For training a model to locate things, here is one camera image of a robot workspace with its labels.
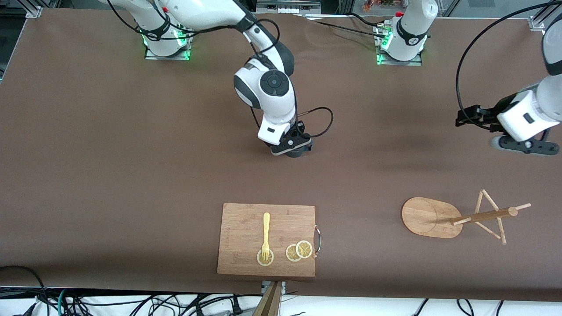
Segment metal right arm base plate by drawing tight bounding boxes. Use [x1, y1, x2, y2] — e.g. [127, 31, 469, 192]
[145, 26, 194, 61]

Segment yellow plastic fork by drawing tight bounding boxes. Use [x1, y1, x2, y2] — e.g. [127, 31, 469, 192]
[261, 212, 271, 260]

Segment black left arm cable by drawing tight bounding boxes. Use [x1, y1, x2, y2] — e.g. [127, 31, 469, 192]
[455, 1, 562, 130]

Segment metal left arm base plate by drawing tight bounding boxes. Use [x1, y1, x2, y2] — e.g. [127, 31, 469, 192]
[374, 24, 423, 66]

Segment black cable on table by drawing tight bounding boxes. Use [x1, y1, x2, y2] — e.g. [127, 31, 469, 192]
[305, 12, 388, 39]

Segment grey power strip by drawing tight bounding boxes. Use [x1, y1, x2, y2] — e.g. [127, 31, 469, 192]
[256, 0, 321, 14]

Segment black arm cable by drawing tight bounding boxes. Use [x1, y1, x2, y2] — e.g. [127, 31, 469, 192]
[455, 1, 562, 130]
[105, 0, 334, 139]

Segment brown wooden pole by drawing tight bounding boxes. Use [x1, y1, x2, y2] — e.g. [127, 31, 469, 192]
[252, 281, 282, 316]

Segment bamboo cutting board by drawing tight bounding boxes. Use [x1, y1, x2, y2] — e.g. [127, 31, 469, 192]
[217, 203, 322, 277]

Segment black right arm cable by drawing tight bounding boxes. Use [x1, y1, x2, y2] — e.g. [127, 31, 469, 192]
[105, 0, 334, 139]

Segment aluminium frame corner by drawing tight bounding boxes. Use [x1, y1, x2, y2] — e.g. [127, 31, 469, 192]
[25, 0, 61, 18]
[529, 0, 562, 31]

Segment brown table cover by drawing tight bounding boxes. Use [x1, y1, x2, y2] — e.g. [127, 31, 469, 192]
[0, 8, 562, 302]

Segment wooden cup rack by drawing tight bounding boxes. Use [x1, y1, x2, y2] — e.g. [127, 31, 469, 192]
[401, 189, 532, 245]

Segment black looped floor cable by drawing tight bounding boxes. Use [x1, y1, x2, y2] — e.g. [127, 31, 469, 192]
[0, 265, 50, 316]

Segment colourful snack items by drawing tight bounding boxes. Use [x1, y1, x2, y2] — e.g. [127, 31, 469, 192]
[363, 0, 403, 12]

